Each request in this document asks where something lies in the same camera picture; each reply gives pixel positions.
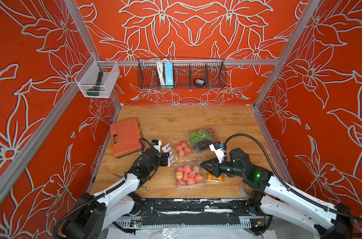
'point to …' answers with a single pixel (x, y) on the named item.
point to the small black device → (199, 81)
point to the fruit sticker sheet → (166, 148)
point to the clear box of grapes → (199, 140)
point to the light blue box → (169, 78)
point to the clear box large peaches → (189, 175)
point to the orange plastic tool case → (125, 136)
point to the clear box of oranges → (210, 177)
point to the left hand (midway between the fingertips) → (169, 153)
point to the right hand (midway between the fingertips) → (201, 163)
